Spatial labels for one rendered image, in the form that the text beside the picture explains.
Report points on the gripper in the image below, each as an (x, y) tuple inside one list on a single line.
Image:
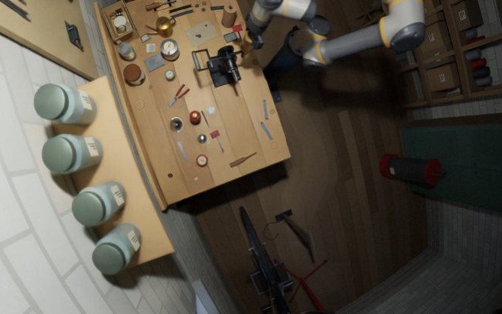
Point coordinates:
[(255, 34)]

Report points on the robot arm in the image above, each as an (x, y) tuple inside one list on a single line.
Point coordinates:
[(355, 41)]

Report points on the grey flat strip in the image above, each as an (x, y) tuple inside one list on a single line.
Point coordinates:
[(217, 7)]

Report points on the beige cloth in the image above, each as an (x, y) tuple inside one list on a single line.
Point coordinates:
[(201, 34)]

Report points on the dark flat tool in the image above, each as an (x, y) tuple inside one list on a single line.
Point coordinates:
[(180, 8), (182, 14)]

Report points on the grey tyre lever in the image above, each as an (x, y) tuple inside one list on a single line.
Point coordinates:
[(265, 109), (266, 130)]

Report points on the striped round tin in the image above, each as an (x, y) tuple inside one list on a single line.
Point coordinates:
[(170, 49)]

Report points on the small white piece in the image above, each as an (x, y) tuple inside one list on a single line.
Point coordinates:
[(210, 110)]

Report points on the brass oil can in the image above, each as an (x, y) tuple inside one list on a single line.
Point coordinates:
[(164, 27)]

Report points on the small white-lidded tin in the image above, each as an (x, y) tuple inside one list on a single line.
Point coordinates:
[(170, 75)]

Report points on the thin dark pin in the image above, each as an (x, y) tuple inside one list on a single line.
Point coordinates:
[(205, 119)]

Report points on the red round knob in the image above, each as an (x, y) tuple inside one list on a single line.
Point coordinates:
[(195, 117)]

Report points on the grey square pad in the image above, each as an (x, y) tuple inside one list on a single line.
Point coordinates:
[(154, 62)]

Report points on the red-headed small tool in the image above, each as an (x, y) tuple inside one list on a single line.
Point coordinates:
[(214, 133)]

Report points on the small pale square card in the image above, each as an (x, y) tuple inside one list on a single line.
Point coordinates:
[(145, 38)]

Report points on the silver ball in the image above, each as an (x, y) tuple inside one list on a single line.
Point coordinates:
[(202, 139)]

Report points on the shiny round reflector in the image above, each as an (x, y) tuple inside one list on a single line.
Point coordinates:
[(176, 124)]

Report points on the brown round tin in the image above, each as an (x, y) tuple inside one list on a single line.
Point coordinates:
[(134, 74)]

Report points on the grey bottle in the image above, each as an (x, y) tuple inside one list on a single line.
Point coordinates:
[(126, 50)]

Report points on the white-lidded jar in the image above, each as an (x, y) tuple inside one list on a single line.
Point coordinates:
[(120, 21)]

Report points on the red round tin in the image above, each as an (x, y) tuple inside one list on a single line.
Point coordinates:
[(202, 160)]

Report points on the blue-grey flat lever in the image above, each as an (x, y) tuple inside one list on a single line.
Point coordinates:
[(182, 150)]

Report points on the wooden tray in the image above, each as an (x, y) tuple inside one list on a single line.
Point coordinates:
[(106, 21)]

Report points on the cardboard box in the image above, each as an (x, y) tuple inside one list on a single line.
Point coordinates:
[(442, 77), (436, 37), (467, 15)]

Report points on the red and black cylinder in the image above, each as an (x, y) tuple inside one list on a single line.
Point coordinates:
[(410, 170)]

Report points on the pale green lidded jar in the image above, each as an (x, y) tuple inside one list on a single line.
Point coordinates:
[(69, 154), (61, 103), (115, 249), (96, 204)]

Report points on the grey can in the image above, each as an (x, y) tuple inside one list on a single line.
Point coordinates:
[(484, 80), (473, 54), (471, 33)]

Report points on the tan pegboard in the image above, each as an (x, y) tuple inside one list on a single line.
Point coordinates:
[(37, 39)]

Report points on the black long floor stand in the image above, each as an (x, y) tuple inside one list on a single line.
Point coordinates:
[(259, 252)]

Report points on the red can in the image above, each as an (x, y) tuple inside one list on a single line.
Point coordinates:
[(479, 63), (476, 40)]

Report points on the dark can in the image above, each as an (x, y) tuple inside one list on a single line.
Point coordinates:
[(481, 72)]

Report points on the wooden shelf unit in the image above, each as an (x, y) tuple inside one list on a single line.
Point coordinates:
[(486, 92)]

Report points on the dark long tool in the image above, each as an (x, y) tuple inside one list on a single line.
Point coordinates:
[(14, 8)]

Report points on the red folding stand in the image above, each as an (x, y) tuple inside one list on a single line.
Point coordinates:
[(305, 287)]

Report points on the green cupboard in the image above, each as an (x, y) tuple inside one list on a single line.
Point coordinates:
[(486, 174)]

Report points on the tan cylindrical rest post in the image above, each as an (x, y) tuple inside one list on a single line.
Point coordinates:
[(229, 15)]

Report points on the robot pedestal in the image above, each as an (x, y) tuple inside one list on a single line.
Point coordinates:
[(277, 65)]

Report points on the black stand with base plate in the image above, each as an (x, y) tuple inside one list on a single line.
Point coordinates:
[(220, 72)]

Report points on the dark small bracket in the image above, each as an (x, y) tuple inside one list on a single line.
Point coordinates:
[(74, 35)]

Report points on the tan wall shelf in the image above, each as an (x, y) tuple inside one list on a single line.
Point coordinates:
[(124, 170)]

